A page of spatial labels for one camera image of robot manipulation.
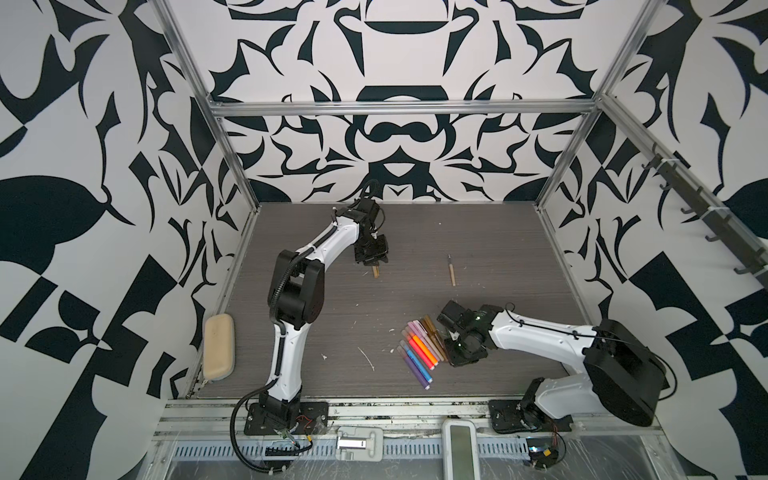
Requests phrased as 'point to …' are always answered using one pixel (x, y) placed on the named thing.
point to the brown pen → (437, 339)
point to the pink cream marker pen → (427, 338)
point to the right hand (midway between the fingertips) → (453, 359)
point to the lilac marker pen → (414, 327)
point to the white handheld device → (460, 459)
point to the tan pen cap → (376, 271)
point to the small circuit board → (542, 451)
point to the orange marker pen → (424, 348)
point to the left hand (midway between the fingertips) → (388, 255)
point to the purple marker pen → (418, 375)
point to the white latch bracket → (360, 444)
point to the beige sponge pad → (219, 347)
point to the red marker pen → (419, 351)
